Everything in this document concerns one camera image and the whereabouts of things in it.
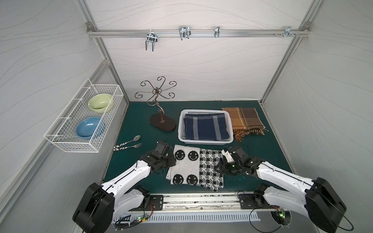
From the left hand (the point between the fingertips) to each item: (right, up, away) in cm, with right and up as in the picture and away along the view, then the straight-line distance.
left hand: (174, 161), depth 84 cm
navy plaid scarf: (+20, +20, +12) cm, 30 cm away
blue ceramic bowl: (-37, +22, -19) cm, 46 cm away
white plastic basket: (+4, +14, +5) cm, 15 cm away
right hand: (+26, -4, -1) cm, 26 cm away
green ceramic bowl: (-37, +34, -11) cm, 51 cm away
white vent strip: (+13, -23, -13) cm, 29 cm away
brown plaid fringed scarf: (+50, +23, +21) cm, 59 cm away
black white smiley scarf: (+13, -2, -2) cm, 13 cm away
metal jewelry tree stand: (-11, +22, +21) cm, 33 cm away
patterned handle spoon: (-28, +11, +13) cm, 33 cm away
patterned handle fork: (-27, +7, +11) cm, 30 cm away
